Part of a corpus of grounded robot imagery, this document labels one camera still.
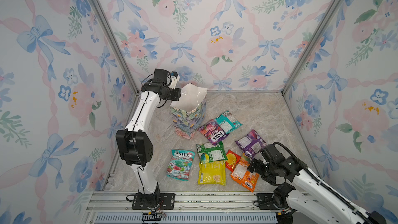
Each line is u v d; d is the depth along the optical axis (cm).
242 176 80
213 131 96
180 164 83
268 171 66
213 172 81
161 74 68
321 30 84
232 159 86
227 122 100
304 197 59
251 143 90
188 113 75
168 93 72
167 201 74
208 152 86
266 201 74
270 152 62
